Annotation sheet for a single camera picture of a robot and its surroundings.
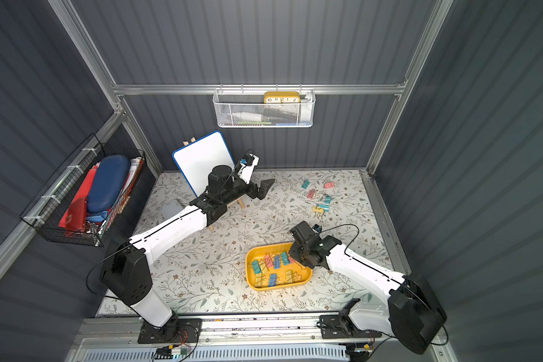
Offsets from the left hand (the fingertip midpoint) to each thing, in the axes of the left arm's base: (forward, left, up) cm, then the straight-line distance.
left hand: (267, 174), depth 78 cm
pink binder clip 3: (+20, -30, -28) cm, 46 cm away
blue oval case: (-3, +53, +2) cm, 53 cm away
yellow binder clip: (-27, +4, -28) cm, 39 cm away
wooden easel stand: (-12, +9, +1) cm, 15 cm away
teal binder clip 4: (+7, -27, -29) cm, 40 cm away
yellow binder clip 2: (-26, -9, -28) cm, 39 cm away
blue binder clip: (-27, -1, -29) cm, 39 cm away
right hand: (-18, -10, -23) cm, 31 cm away
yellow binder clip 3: (+4, -22, -28) cm, 36 cm away
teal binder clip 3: (+22, -18, -30) cm, 41 cm away
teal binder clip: (-22, +5, -29) cm, 37 cm away
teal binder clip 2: (-19, -6, -28) cm, 34 cm away
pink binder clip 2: (-24, -8, -17) cm, 30 cm away
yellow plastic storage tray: (-16, -2, -28) cm, 32 cm away
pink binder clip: (-20, 0, -28) cm, 34 cm away
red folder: (-18, +56, +1) cm, 59 cm away
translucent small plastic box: (+7, +47, -30) cm, 56 cm away
